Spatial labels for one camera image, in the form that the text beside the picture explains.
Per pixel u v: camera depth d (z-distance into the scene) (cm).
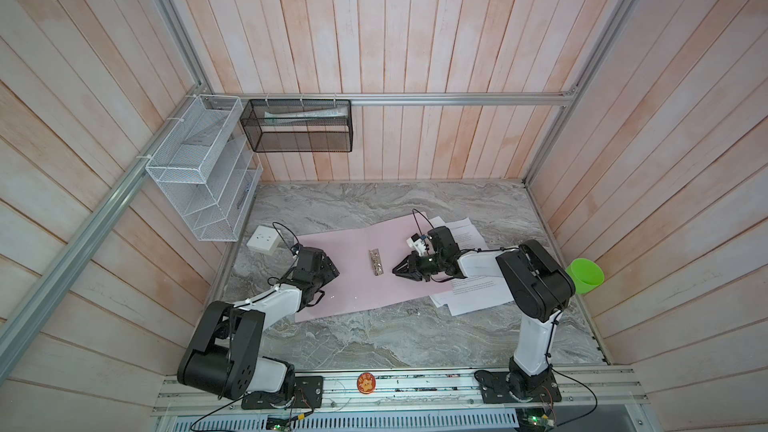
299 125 104
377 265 95
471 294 91
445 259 79
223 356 43
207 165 68
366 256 100
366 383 75
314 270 74
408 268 87
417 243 93
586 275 78
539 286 51
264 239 99
